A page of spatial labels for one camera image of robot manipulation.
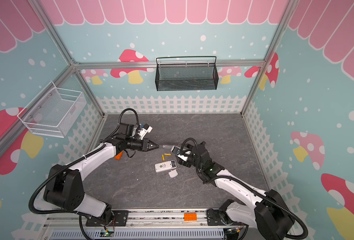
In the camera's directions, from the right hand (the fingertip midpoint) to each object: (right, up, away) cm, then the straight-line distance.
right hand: (180, 148), depth 80 cm
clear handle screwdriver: (-7, 0, +4) cm, 8 cm away
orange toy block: (-26, -2, -17) cm, 31 cm away
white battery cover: (-4, -17, +9) cm, 19 cm away
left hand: (-12, -1, 0) cm, 12 cm away
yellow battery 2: (-11, -8, +16) cm, 21 cm away
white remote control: (-9, -12, +11) cm, 19 cm away
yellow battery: (-8, -7, +17) cm, 20 cm away
